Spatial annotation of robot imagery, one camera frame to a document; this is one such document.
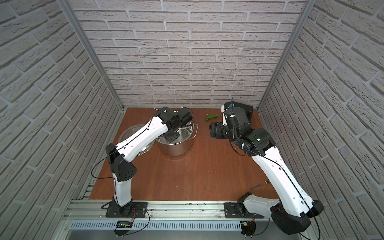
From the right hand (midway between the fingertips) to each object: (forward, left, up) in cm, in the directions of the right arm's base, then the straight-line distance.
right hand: (218, 126), depth 66 cm
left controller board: (-31, +50, -35) cm, 68 cm away
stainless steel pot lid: (+27, +58, -34) cm, 72 cm away
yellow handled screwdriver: (-16, -28, -34) cm, 47 cm away
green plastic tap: (+34, -1, -32) cm, 47 cm away
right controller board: (-37, -12, -32) cm, 50 cm away
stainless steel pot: (+7, +20, -29) cm, 36 cm away
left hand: (+8, +28, -12) cm, 31 cm away
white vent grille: (-33, +31, -33) cm, 56 cm away
